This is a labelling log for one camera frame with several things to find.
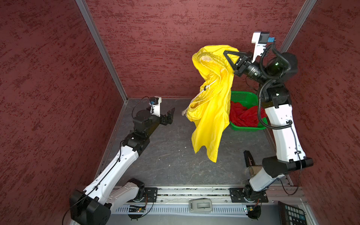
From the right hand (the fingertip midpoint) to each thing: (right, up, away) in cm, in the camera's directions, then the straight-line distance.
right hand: (223, 55), depth 52 cm
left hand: (-24, -20, +21) cm, 38 cm away
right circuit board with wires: (+22, -74, +19) cm, 79 cm away
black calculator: (+38, -73, +16) cm, 84 cm away
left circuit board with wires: (-41, -73, +21) cm, 87 cm away
